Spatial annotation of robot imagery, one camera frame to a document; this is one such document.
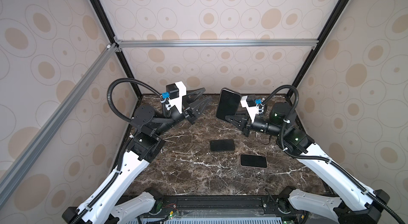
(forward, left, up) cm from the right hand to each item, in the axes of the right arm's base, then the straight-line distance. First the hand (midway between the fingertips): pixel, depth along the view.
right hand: (228, 116), depth 60 cm
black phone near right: (-2, -17, -38) cm, 42 cm away
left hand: (-3, +7, +14) cm, 16 cm away
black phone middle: (+8, -1, -38) cm, 39 cm away
